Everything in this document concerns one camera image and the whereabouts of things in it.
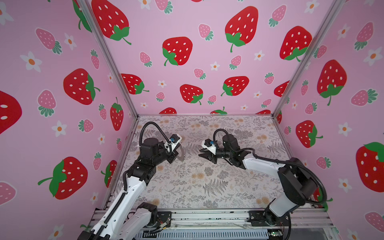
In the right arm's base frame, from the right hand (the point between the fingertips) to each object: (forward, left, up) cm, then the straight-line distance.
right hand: (200, 151), depth 82 cm
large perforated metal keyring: (-6, +9, +1) cm, 11 cm away
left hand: (-2, +11, +9) cm, 14 cm away
